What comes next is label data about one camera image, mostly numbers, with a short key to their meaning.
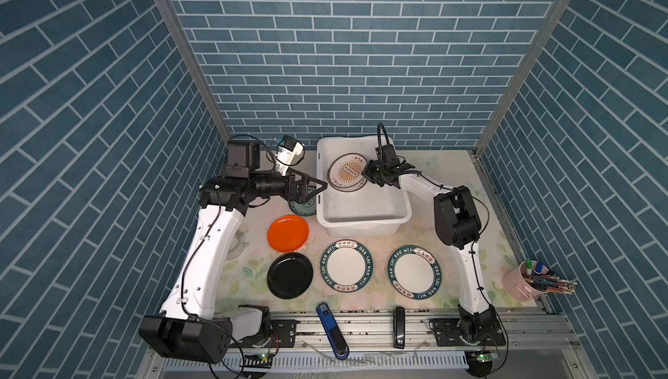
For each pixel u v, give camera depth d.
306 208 1.02
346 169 1.09
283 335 0.74
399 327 0.72
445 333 0.74
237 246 0.89
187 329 0.36
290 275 0.83
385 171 0.83
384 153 0.84
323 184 0.61
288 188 0.58
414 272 0.87
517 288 0.76
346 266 0.87
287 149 0.58
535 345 0.72
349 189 1.04
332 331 0.71
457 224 0.60
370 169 0.94
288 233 0.94
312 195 0.60
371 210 0.99
